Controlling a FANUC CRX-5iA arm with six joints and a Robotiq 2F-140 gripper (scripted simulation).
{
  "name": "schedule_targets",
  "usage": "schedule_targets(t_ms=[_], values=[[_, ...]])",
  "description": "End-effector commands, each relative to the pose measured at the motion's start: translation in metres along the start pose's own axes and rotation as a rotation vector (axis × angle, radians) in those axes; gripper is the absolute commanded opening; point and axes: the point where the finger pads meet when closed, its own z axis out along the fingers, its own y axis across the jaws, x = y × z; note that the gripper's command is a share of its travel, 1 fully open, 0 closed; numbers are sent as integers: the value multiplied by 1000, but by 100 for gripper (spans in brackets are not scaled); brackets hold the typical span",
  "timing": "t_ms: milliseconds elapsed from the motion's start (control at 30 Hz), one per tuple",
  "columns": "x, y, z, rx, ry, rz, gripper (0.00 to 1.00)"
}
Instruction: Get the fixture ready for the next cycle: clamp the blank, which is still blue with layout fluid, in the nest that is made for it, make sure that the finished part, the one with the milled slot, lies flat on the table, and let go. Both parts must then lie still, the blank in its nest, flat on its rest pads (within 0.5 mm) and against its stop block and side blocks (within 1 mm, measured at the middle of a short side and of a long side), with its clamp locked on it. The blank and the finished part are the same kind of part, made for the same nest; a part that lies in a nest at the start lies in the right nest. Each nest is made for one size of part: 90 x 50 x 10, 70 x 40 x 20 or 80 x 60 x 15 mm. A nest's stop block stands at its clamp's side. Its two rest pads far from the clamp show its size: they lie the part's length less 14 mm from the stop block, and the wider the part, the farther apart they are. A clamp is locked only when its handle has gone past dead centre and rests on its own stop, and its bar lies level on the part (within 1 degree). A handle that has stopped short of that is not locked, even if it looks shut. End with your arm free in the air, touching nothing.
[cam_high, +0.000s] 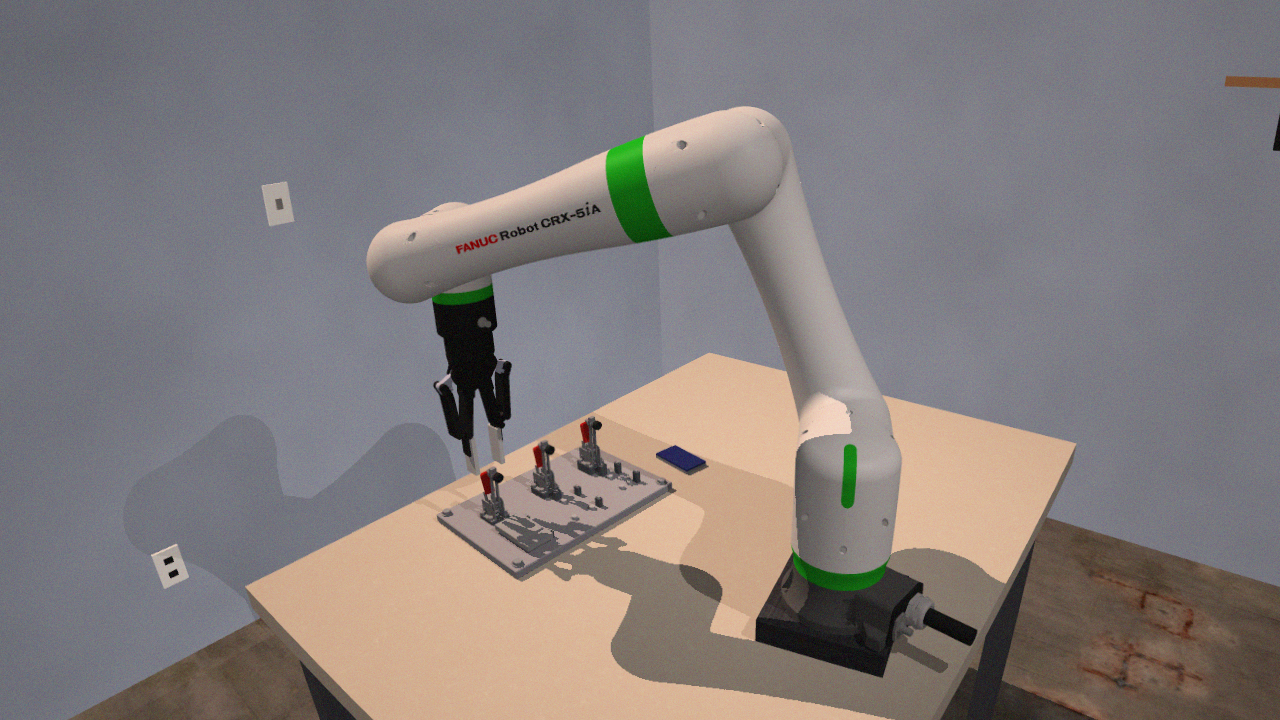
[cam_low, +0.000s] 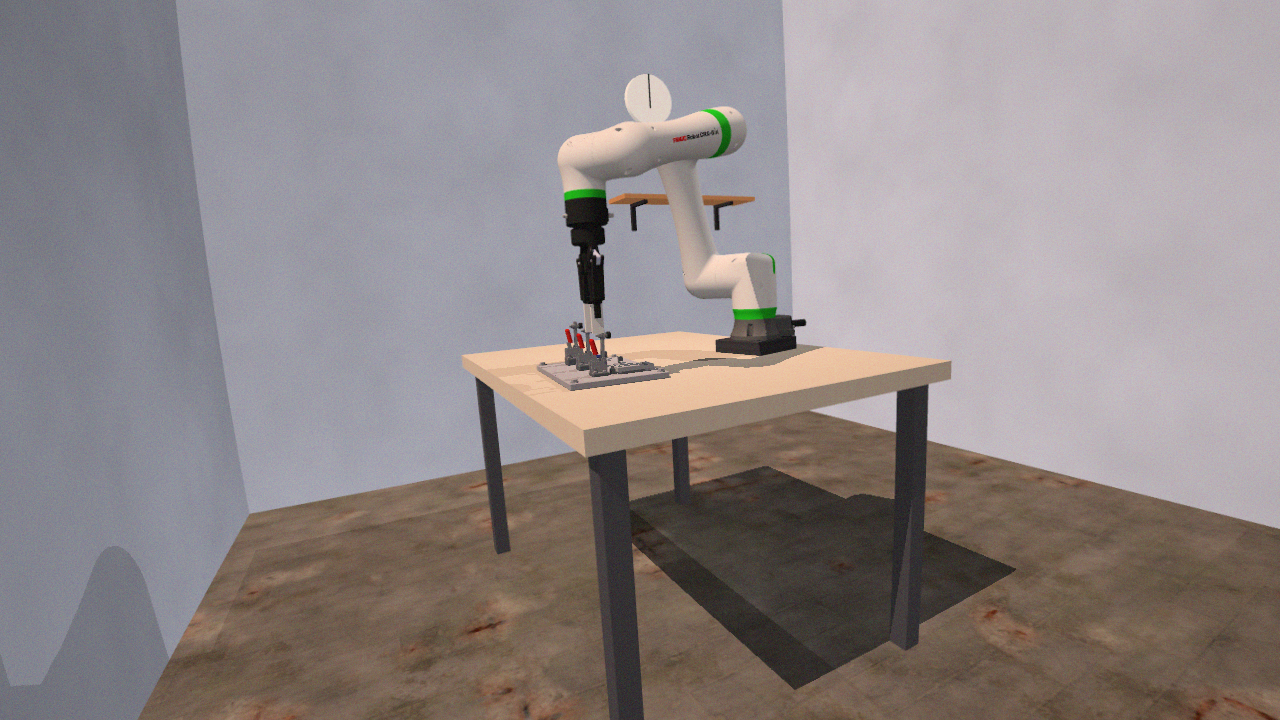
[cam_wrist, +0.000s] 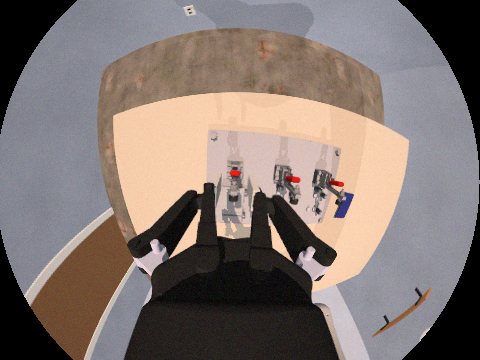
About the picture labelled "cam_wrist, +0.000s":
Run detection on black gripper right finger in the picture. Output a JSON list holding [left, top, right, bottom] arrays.
[[247, 175, 337, 282]]

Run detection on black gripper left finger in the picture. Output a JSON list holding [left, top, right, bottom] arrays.
[[127, 173, 222, 278]]

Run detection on blue rectangular plate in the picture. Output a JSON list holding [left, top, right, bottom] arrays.
[[334, 192, 354, 218]]

